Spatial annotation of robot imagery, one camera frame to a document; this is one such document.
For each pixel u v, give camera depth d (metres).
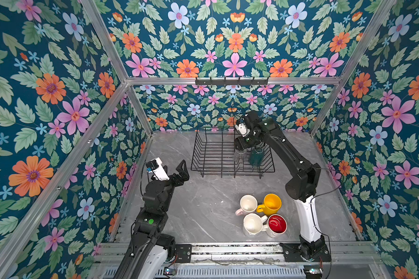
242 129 0.81
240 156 0.99
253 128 0.66
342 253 0.75
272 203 0.86
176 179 0.63
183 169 0.67
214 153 1.09
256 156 0.99
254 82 0.91
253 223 0.79
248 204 0.86
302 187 0.55
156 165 0.60
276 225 0.80
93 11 0.69
